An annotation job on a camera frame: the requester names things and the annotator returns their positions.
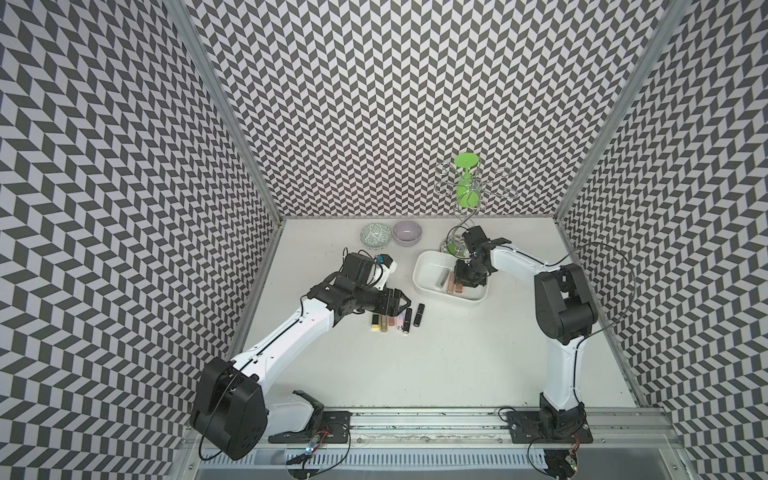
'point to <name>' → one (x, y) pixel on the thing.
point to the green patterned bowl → (376, 235)
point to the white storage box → (434, 274)
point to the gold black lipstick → (375, 322)
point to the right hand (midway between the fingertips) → (458, 283)
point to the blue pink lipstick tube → (400, 321)
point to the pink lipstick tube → (391, 321)
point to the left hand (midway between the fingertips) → (398, 303)
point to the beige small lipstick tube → (384, 322)
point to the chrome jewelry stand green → (465, 182)
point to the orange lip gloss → (459, 288)
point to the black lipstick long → (406, 325)
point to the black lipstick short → (419, 314)
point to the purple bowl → (407, 233)
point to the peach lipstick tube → (451, 283)
